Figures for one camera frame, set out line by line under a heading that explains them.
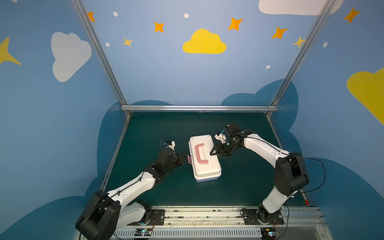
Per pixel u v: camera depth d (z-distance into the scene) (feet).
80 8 2.27
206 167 2.63
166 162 2.05
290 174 1.53
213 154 2.70
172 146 2.57
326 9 2.31
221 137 2.63
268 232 2.34
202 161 2.70
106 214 1.32
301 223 2.49
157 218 2.42
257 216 2.41
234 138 2.21
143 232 2.32
